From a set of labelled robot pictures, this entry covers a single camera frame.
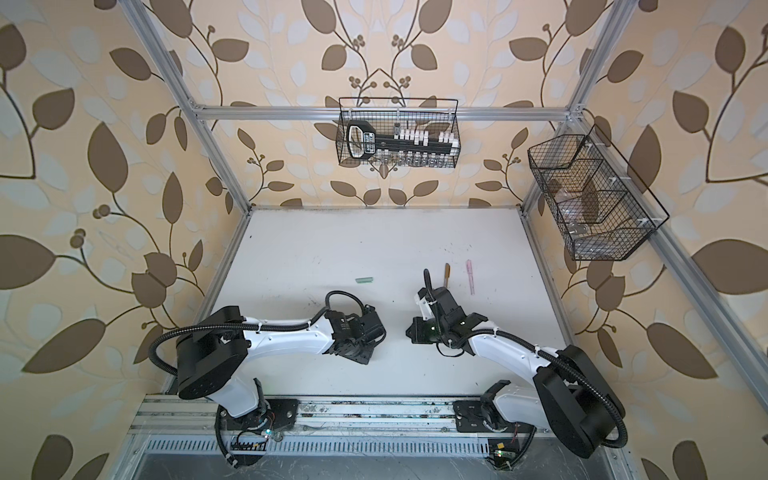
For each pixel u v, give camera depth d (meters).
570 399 0.41
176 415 0.76
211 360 0.44
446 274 1.01
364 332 0.66
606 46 0.76
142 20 0.73
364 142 0.85
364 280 0.99
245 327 0.48
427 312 0.79
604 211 0.73
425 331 0.75
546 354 0.46
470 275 1.02
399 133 0.82
